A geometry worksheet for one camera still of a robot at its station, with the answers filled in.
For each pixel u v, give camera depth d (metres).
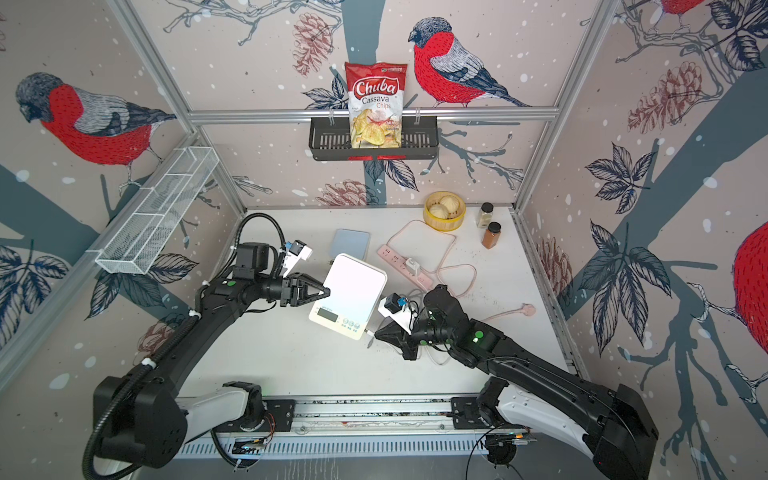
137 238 0.73
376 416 0.75
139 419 0.39
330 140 0.95
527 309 0.90
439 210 1.12
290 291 0.64
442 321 0.56
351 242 1.08
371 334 0.68
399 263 1.00
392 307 0.60
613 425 0.40
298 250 0.67
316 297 0.67
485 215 1.09
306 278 0.68
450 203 1.14
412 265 0.93
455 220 1.12
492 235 1.03
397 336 0.63
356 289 0.67
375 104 0.85
